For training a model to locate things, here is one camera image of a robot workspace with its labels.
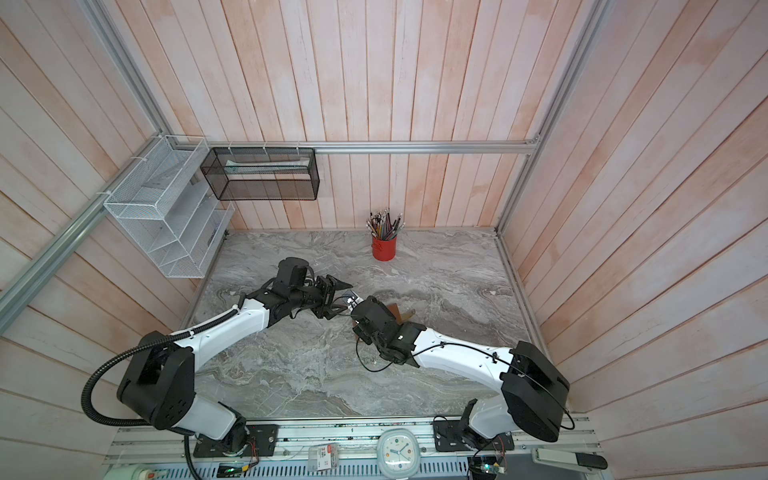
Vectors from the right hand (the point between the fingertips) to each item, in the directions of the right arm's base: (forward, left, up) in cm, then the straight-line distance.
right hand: (366, 309), depth 83 cm
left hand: (+2, +4, +3) cm, 5 cm away
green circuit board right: (-35, -32, -13) cm, 49 cm away
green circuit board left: (-37, +32, -13) cm, 51 cm away
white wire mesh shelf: (+16, +53, +17) cm, 58 cm away
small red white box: (-34, +9, -11) cm, 37 cm away
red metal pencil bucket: (+28, -5, -6) cm, 29 cm away
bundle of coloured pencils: (+31, -4, +2) cm, 31 cm away
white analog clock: (-33, -9, -10) cm, 36 cm away
